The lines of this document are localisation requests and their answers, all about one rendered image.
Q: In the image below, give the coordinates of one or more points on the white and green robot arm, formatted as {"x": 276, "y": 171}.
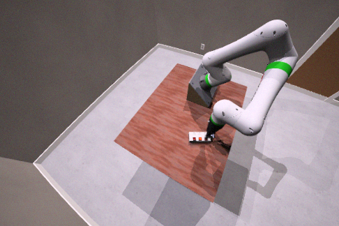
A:
{"x": 272, "y": 38}

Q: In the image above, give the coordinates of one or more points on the white power strip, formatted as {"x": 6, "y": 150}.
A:
{"x": 198, "y": 137}

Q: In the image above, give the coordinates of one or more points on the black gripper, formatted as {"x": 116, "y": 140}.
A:
{"x": 210, "y": 133}

